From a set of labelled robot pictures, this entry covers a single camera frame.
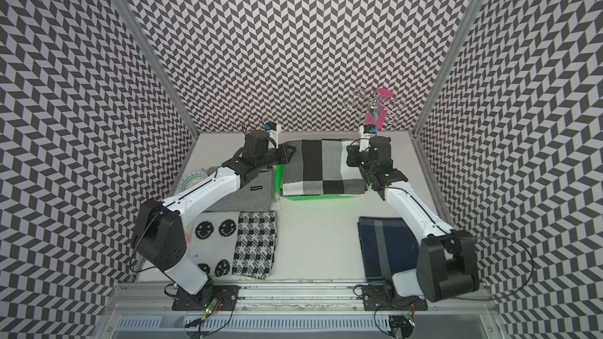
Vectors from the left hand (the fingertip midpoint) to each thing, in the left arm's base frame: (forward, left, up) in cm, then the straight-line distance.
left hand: (295, 150), depth 84 cm
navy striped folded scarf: (-28, -33, -21) cm, 48 cm away
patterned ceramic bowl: (-1, +44, -16) cm, 47 cm away
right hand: (0, -20, 0) cm, 20 cm away
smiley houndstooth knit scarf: (-27, +18, -18) cm, 37 cm away
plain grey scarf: (-10, +17, -17) cm, 26 cm away
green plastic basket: (-3, +7, -11) cm, 13 cm away
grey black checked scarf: (-3, -9, -6) cm, 11 cm away
